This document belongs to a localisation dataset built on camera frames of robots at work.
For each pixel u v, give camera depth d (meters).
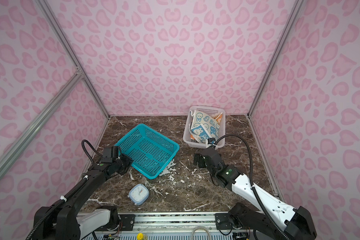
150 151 1.00
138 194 0.80
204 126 1.02
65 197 0.44
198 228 0.71
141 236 0.63
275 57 0.86
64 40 0.79
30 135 0.63
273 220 0.40
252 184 0.49
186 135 0.97
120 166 0.73
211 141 0.68
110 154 0.66
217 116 1.09
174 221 0.75
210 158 0.56
